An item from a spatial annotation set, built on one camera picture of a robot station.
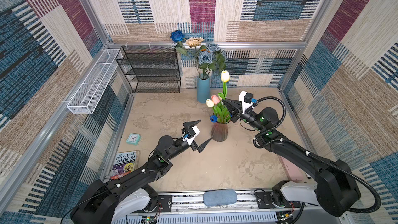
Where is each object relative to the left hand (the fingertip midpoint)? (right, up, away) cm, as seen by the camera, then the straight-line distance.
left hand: (205, 126), depth 70 cm
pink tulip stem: (+5, +12, +5) cm, 14 cm away
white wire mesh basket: (-54, +13, +1) cm, 55 cm away
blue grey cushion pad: (+7, -33, +2) cm, 34 cm away
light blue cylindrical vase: (0, +20, +31) cm, 37 cm away
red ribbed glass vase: (+10, -6, +26) cm, 28 cm away
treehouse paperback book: (-43, -21, +15) cm, 50 cm away
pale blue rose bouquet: (+4, +36, +17) cm, 40 cm away
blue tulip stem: (+4, +4, 0) cm, 5 cm away
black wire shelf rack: (-37, +35, +39) cm, 64 cm away
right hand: (+8, +11, -1) cm, 14 cm away
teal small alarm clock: (-42, -11, +23) cm, 49 cm away
